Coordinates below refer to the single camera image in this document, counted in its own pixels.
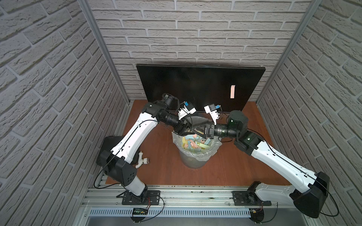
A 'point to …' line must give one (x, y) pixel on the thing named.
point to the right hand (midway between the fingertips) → (194, 128)
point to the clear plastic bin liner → (196, 156)
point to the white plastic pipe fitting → (141, 160)
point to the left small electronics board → (139, 214)
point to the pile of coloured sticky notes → (193, 142)
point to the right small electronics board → (257, 214)
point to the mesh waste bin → (191, 164)
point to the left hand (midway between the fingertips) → (188, 123)
